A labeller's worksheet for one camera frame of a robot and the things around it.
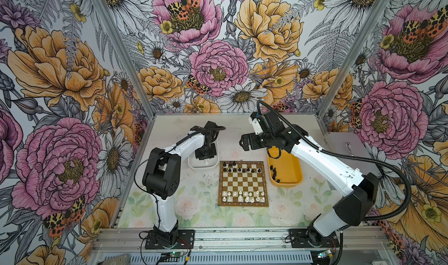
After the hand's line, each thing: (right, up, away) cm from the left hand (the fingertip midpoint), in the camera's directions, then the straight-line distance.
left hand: (206, 160), depth 92 cm
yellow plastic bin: (+41, -4, +2) cm, 41 cm away
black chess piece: (+34, -4, +2) cm, 34 cm away
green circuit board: (-9, -34, -21) cm, 41 cm away
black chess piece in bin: (+35, -8, 0) cm, 36 cm away
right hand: (+21, +9, -15) cm, 27 cm away
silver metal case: (+73, +9, -5) cm, 73 cm away
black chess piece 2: (+36, -6, +2) cm, 36 cm away
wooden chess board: (+19, -11, -3) cm, 22 cm away
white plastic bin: (-7, -2, +5) cm, 9 cm away
